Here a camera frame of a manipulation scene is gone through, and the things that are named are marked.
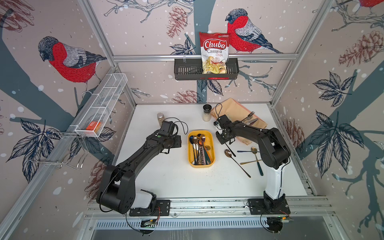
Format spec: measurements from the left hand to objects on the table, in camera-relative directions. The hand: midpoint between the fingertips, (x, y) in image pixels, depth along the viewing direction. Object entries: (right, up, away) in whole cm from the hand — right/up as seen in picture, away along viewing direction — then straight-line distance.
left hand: (180, 138), depth 88 cm
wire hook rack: (-51, +1, -10) cm, 52 cm away
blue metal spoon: (+7, -3, +8) cm, 11 cm away
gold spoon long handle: (+43, -14, +1) cm, 45 cm away
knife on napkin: (+51, +9, +20) cm, 56 cm away
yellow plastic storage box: (+19, -3, +7) cm, 20 cm away
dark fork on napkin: (+51, +13, +23) cm, 58 cm away
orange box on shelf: (-37, +9, -21) cm, 44 cm away
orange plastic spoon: (+13, -4, +7) cm, 15 cm away
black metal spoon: (+32, -9, +7) cm, 34 cm away
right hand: (+27, -1, +13) cm, 30 cm away
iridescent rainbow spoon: (+17, -13, +1) cm, 21 cm away
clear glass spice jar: (-15, +13, +13) cm, 23 cm away
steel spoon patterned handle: (+13, -12, +2) cm, 18 cm away
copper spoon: (+9, -2, +8) cm, 12 cm away
